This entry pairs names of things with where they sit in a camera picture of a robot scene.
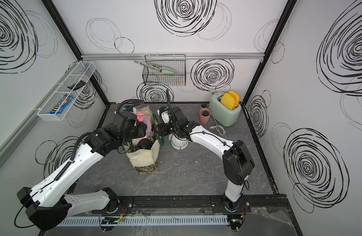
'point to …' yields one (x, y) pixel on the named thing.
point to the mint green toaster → (221, 114)
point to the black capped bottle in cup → (205, 113)
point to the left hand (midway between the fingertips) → (144, 126)
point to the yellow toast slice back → (236, 97)
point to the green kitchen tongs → (164, 70)
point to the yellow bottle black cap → (203, 105)
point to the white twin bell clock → (178, 143)
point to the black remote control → (80, 84)
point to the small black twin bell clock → (146, 143)
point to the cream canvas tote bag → (146, 161)
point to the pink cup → (204, 120)
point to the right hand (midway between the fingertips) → (158, 127)
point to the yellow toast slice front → (227, 100)
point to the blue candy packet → (64, 104)
